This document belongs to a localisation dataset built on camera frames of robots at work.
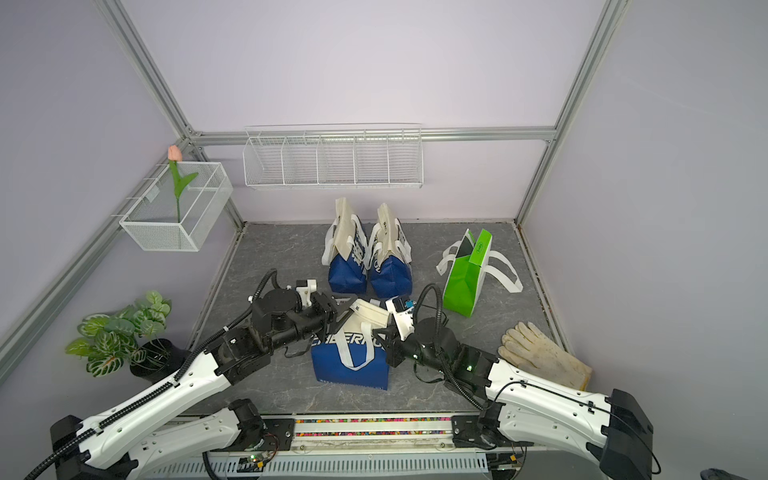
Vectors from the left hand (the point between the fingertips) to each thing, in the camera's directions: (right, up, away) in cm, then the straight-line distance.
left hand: (360, 304), depth 66 cm
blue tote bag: (-6, +12, +18) cm, 23 cm away
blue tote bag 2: (+6, +10, +22) cm, 25 cm away
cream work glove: (+47, -17, +21) cm, 54 cm away
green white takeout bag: (+26, +9, +8) cm, 29 cm away
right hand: (+3, -7, +4) cm, 9 cm away
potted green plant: (-53, -8, +1) cm, 54 cm away
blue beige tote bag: (-3, -14, +8) cm, 16 cm away
